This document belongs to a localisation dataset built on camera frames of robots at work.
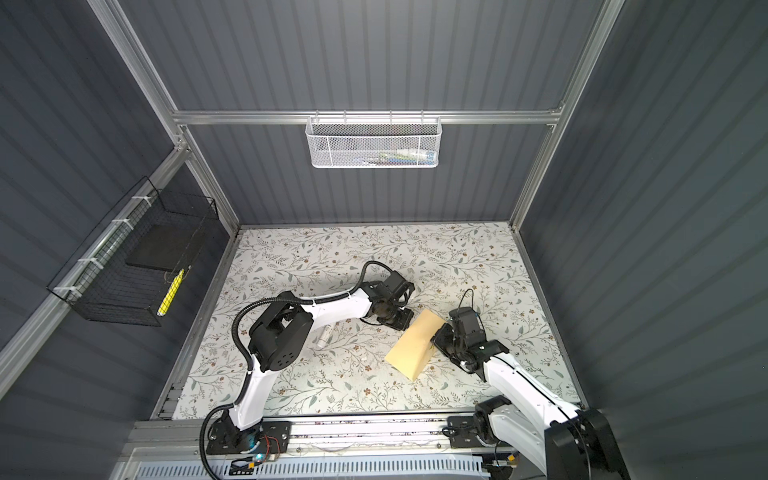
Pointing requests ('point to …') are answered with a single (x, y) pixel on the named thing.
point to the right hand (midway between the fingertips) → (436, 338)
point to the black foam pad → (164, 246)
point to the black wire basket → (127, 272)
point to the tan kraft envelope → (411, 351)
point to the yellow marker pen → (172, 289)
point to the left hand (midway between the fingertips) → (411, 326)
